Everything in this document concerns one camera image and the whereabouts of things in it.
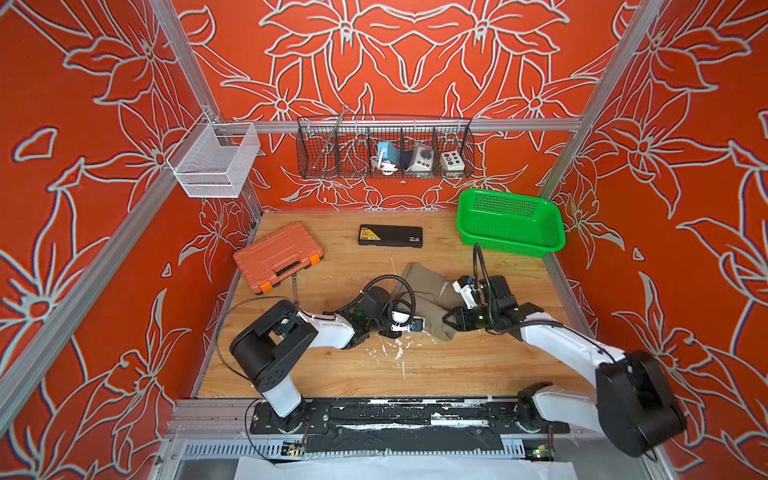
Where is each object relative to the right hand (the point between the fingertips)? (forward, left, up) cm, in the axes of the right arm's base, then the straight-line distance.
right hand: (444, 318), depth 84 cm
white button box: (+43, -4, +24) cm, 50 cm away
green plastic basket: (+45, -33, -7) cm, 56 cm away
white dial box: (+41, +6, +27) cm, 49 cm away
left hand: (+4, +10, -2) cm, 11 cm away
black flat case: (+35, +16, -4) cm, 39 cm away
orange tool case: (+22, +55, 0) cm, 59 cm away
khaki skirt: (+9, +4, -4) cm, 11 cm away
